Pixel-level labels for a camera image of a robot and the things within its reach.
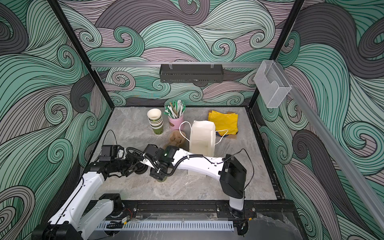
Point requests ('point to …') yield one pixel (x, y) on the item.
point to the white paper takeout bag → (202, 141)
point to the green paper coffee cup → (163, 180)
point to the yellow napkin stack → (225, 124)
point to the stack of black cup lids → (141, 168)
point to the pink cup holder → (174, 123)
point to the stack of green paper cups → (155, 118)
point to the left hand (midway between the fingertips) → (142, 161)
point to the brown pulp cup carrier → (176, 139)
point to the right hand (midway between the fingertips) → (158, 168)
